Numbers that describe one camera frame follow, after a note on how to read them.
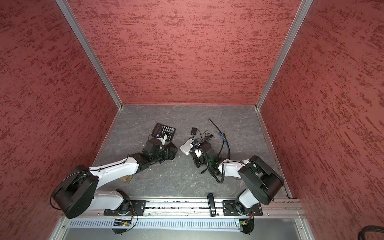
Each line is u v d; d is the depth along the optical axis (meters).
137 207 0.74
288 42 0.84
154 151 0.69
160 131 1.02
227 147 0.97
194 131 1.04
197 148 0.76
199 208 0.76
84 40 0.83
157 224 0.77
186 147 0.95
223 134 1.03
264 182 0.46
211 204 0.72
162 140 0.79
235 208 0.66
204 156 0.68
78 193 0.42
